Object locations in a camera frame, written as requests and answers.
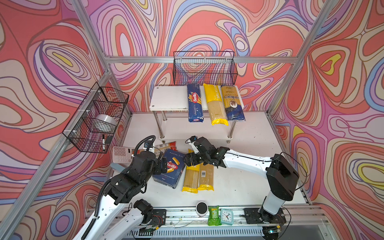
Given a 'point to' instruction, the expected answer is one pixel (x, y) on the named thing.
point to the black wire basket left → (93, 125)
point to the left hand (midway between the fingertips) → (160, 157)
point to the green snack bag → (214, 219)
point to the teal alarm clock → (227, 216)
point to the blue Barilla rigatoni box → (175, 162)
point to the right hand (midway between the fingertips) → (190, 161)
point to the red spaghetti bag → (173, 145)
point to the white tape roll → (106, 118)
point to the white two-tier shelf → (170, 105)
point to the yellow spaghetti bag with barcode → (206, 177)
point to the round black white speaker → (201, 208)
